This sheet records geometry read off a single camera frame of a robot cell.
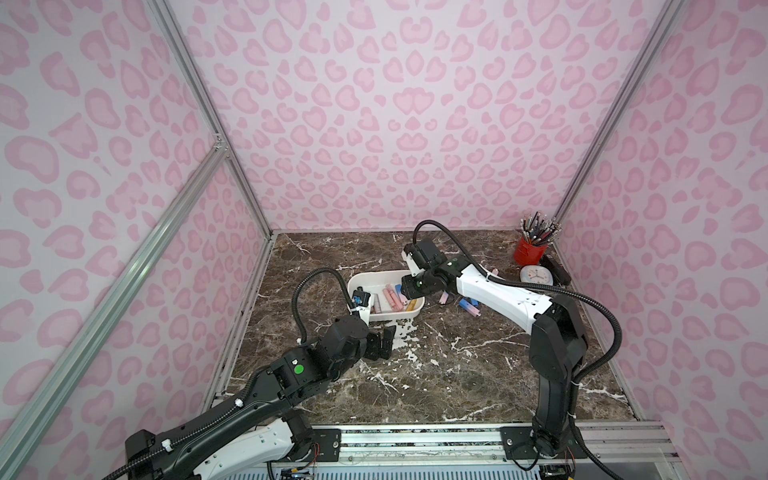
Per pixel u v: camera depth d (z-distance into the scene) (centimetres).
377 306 97
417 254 70
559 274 100
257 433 58
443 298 100
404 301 98
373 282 101
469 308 96
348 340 50
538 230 102
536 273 104
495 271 106
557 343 49
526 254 104
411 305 98
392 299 98
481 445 75
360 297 61
